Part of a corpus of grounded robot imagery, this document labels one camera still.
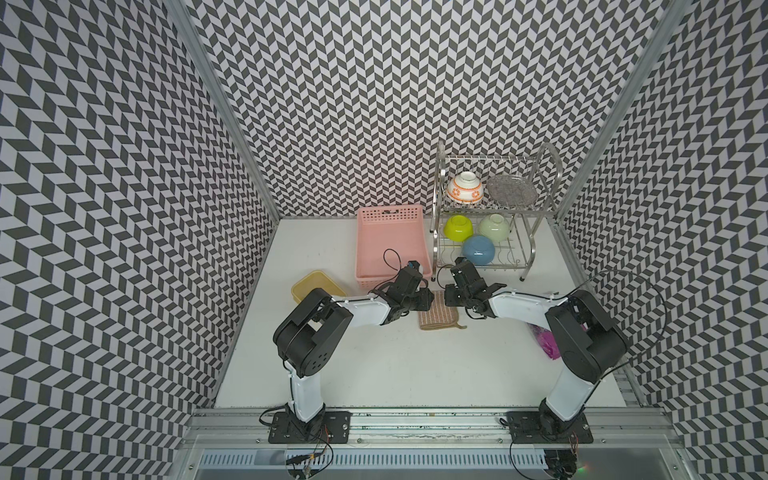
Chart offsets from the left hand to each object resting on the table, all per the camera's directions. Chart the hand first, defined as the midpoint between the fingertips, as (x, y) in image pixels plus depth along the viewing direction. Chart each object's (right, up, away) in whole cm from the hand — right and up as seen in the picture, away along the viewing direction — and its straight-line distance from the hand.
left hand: (428, 297), depth 94 cm
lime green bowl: (+12, +23, +12) cm, 28 cm away
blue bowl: (+18, +15, +8) cm, 25 cm away
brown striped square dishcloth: (+3, -5, -3) cm, 7 cm away
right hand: (+8, 0, +2) cm, 8 cm away
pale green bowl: (+25, +23, +11) cm, 36 cm away
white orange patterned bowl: (+10, +33, -9) cm, 36 cm away
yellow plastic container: (-36, +5, +2) cm, 37 cm away
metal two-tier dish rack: (+16, +28, -9) cm, 33 cm away
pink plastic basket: (-13, +19, +21) cm, 31 cm away
